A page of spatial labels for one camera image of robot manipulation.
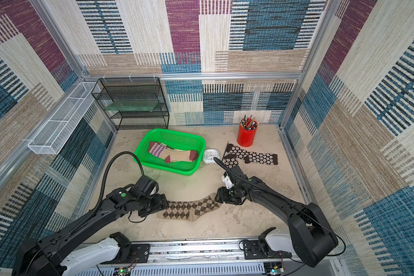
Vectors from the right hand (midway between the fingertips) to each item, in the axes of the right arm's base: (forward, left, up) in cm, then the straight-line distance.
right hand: (222, 202), depth 83 cm
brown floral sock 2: (+26, -6, -3) cm, 27 cm away
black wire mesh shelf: (+58, +58, +25) cm, 86 cm away
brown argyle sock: (-3, +15, -2) cm, 16 cm away
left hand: (-3, +27, +3) cm, 27 cm away
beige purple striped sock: (+29, +29, 0) cm, 41 cm away
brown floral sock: (+29, -18, -4) cm, 35 cm away
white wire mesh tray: (+14, +71, +30) cm, 78 cm away
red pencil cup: (+38, -16, +2) cm, 42 cm away
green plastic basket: (+17, +19, +4) cm, 26 cm away
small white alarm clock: (+28, +6, -1) cm, 29 cm away
